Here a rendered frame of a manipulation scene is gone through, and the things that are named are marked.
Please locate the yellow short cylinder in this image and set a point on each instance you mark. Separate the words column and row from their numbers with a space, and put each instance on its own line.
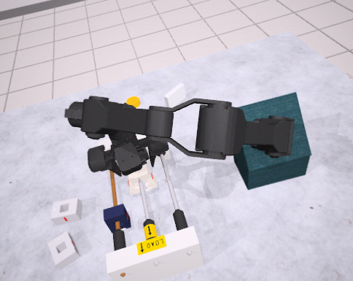
column 133, row 101

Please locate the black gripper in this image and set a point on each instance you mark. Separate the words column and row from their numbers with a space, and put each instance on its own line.
column 101, row 160

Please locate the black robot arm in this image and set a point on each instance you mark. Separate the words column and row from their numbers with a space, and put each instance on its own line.
column 222, row 129

